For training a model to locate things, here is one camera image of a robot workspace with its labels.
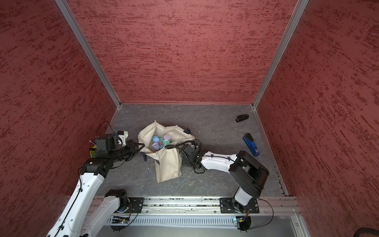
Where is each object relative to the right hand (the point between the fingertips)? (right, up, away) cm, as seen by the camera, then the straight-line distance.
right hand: (187, 164), depth 89 cm
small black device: (+42, +29, +25) cm, 57 cm away
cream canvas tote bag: (-10, +5, -10) cm, 15 cm away
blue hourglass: (-21, +15, +3) cm, 26 cm away
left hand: (-22, +13, -14) cm, 29 cm away
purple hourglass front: (-14, +15, +8) cm, 23 cm away
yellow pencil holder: (-55, +9, -6) cm, 56 cm away
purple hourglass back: (-19, +12, -3) cm, 23 cm away
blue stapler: (+42, +11, +6) cm, 44 cm away
